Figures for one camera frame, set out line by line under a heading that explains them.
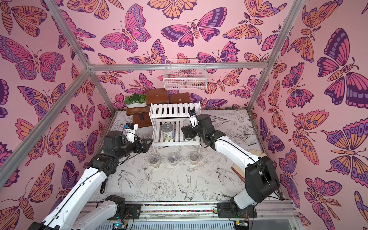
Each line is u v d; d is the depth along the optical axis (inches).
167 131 32.4
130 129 25.6
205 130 25.1
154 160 34.1
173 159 34.4
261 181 16.9
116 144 22.2
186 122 32.0
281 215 28.7
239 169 19.3
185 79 41.7
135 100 38.2
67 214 15.7
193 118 29.5
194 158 34.4
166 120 38.4
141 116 43.4
